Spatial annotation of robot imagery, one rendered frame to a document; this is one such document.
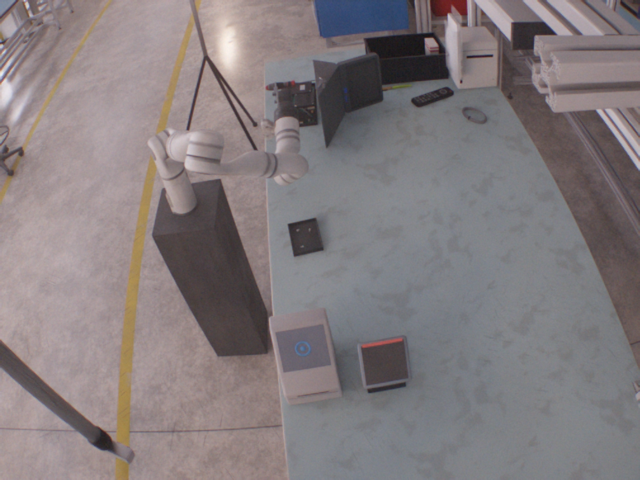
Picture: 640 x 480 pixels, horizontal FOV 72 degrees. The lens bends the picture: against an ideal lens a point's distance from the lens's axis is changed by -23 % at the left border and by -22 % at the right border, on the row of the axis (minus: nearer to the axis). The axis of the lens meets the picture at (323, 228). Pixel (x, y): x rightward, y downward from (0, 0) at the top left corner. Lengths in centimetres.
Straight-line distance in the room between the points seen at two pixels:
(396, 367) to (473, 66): 121
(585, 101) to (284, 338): 92
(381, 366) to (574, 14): 88
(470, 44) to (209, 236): 114
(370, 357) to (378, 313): 21
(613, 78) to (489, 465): 94
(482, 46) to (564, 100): 159
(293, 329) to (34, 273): 254
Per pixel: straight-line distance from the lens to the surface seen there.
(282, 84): 178
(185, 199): 187
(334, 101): 180
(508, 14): 61
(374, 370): 116
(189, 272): 204
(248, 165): 144
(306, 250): 147
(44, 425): 283
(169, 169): 178
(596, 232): 303
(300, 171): 154
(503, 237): 151
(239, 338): 239
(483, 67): 203
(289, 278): 144
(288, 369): 118
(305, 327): 118
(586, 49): 42
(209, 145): 133
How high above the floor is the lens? 213
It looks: 47 degrees down
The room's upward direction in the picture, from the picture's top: 11 degrees counter-clockwise
